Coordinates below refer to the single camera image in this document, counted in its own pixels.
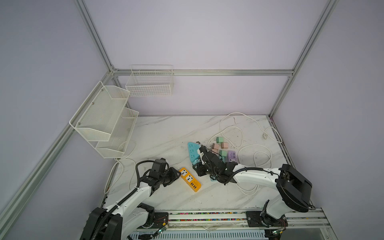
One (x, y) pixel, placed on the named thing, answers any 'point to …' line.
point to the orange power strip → (194, 184)
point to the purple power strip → (232, 156)
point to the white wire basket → (150, 80)
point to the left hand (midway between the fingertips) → (179, 175)
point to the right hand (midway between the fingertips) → (193, 166)
